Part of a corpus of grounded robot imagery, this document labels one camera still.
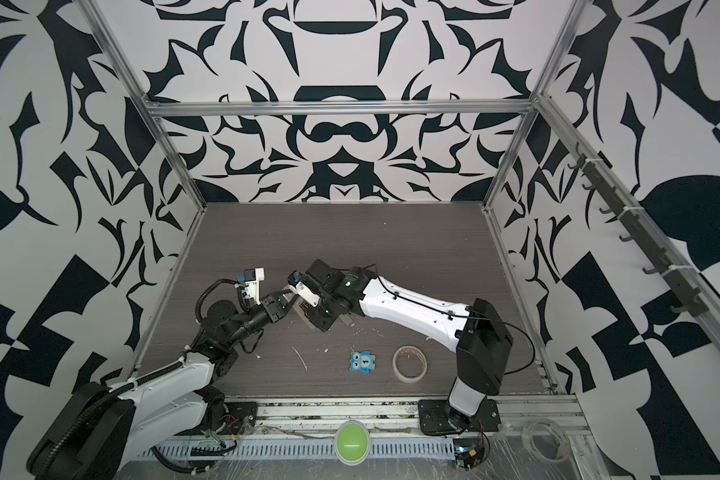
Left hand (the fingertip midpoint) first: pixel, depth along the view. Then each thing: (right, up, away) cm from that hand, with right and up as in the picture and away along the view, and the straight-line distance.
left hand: (301, 287), depth 76 cm
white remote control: (0, -5, +1) cm, 5 cm away
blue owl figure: (+16, -21, +5) cm, 27 cm away
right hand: (+4, -7, +1) cm, 8 cm away
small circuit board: (+40, -38, -5) cm, 55 cm away
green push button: (+13, -35, -6) cm, 38 cm away
